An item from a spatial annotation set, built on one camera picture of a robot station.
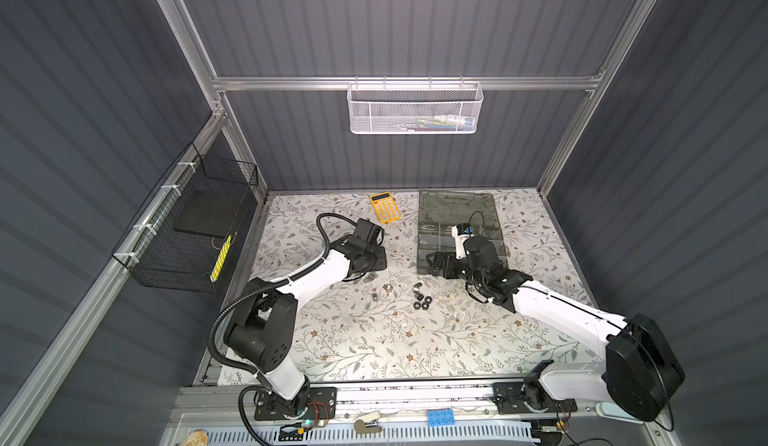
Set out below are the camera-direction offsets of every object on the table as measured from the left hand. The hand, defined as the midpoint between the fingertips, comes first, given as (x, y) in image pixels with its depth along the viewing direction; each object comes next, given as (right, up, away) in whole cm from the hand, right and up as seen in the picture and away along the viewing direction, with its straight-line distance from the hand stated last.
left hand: (382, 260), depth 91 cm
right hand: (+17, +1, -6) cm, 18 cm away
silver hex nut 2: (-2, -12, 0) cm, 12 cm away
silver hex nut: (+2, -9, +3) cm, 10 cm away
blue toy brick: (+15, -35, -20) cm, 43 cm away
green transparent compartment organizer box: (+34, +14, +21) cm, 43 cm away
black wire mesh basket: (-50, +7, -18) cm, 54 cm away
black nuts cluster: (+14, -12, +1) cm, 19 cm away
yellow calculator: (+1, +17, +24) cm, 30 cm away
